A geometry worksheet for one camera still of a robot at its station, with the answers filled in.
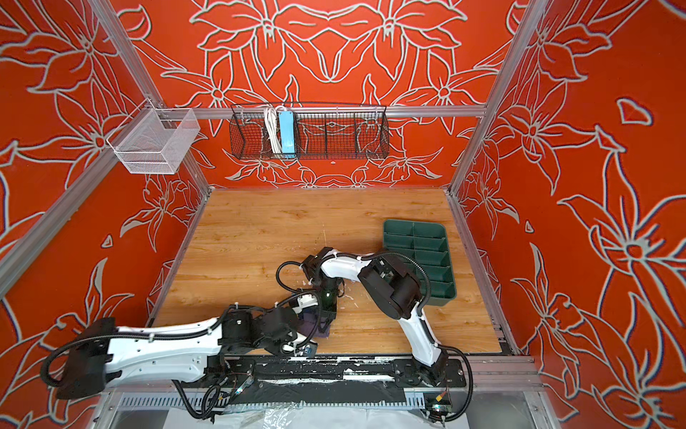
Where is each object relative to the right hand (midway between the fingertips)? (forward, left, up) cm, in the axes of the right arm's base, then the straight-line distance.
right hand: (320, 324), depth 82 cm
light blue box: (+53, +11, +35) cm, 64 cm away
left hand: (-2, +5, +5) cm, 7 cm away
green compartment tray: (+28, -39, +2) cm, 49 cm away
